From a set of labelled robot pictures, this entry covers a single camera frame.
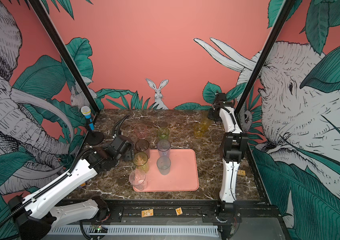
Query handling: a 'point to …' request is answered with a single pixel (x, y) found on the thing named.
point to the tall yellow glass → (205, 122)
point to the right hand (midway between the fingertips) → (210, 113)
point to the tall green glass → (140, 160)
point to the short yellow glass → (199, 129)
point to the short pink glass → (141, 130)
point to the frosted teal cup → (163, 164)
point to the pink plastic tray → (183, 176)
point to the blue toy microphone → (86, 111)
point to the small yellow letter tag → (179, 211)
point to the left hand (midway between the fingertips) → (126, 148)
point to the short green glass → (163, 133)
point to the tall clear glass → (137, 178)
